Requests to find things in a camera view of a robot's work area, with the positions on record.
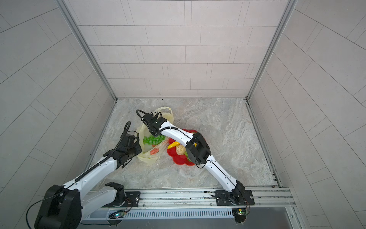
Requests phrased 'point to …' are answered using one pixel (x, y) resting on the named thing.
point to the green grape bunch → (152, 140)
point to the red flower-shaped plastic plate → (181, 160)
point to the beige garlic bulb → (180, 150)
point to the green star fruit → (187, 155)
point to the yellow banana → (173, 145)
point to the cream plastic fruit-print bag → (149, 147)
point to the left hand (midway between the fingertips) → (142, 145)
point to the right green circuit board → (240, 214)
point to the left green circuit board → (117, 214)
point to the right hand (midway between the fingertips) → (160, 129)
